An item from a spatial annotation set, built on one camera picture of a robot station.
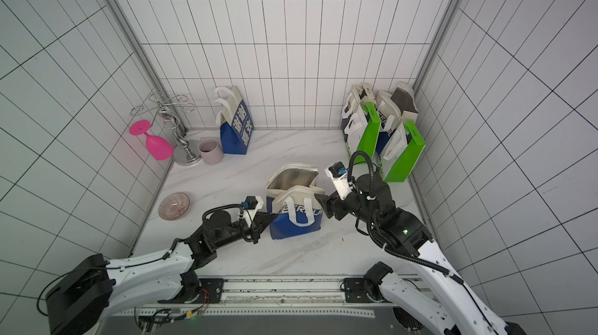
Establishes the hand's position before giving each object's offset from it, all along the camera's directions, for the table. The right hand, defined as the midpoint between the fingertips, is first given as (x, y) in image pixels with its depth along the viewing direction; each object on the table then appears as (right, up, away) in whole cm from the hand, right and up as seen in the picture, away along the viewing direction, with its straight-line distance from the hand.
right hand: (325, 182), depth 67 cm
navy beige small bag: (+15, +22, +26) cm, 38 cm away
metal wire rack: (-61, +8, +41) cm, 74 cm away
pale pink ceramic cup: (-48, +8, +34) cm, 59 cm away
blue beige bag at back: (-36, +21, +32) cm, 53 cm away
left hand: (-17, -14, +10) cm, 24 cm away
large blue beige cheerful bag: (-10, -3, +3) cm, 11 cm away
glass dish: (-58, -13, +22) cm, 63 cm away
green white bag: (+29, +9, +15) cm, 34 cm away
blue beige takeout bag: (+31, +27, +29) cm, 50 cm away
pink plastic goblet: (-64, +10, +21) cm, 68 cm away
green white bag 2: (+21, +14, +26) cm, 36 cm away
